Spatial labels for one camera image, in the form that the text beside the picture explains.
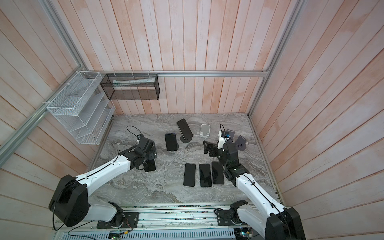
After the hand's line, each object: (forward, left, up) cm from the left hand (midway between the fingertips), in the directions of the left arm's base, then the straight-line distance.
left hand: (148, 154), depth 87 cm
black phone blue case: (+9, -13, +1) cm, 16 cm away
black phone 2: (-9, -24, -9) cm, 27 cm away
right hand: (+3, -36, +9) cm, 38 cm away
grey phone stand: (+10, -58, -2) cm, 59 cm away
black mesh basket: (+46, +17, +16) cm, 52 cm away
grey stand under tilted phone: (+15, -20, -6) cm, 26 cm away
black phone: (+20, -21, 0) cm, 29 cm away
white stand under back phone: (+24, -36, -6) cm, 43 cm away
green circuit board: (-38, -52, -9) cm, 65 cm away
